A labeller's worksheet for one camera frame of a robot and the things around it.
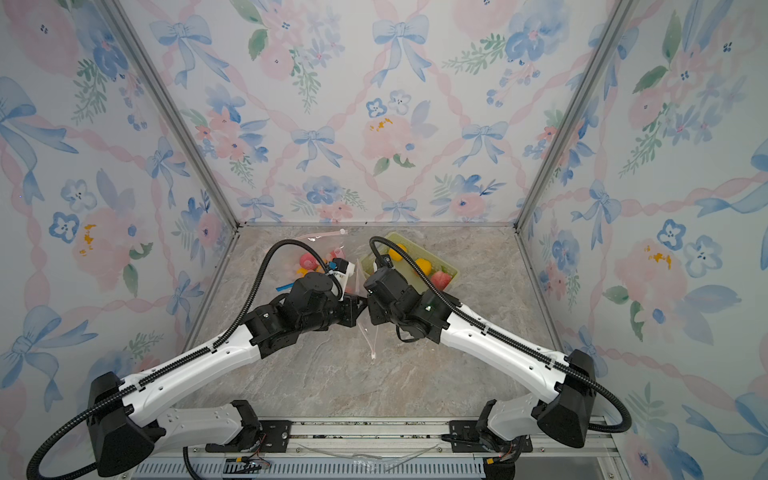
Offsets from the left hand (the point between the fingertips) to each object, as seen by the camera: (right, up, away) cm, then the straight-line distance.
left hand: (372, 301), depth 72 cm
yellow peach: (+16, +8, +31) cm, 36 cm away
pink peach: (-22, +9, +23) cm, 33 cm away
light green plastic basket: (+20, +6, +31) cm, 37 cm away
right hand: (+1, 0, +2) cm, 2 cm away
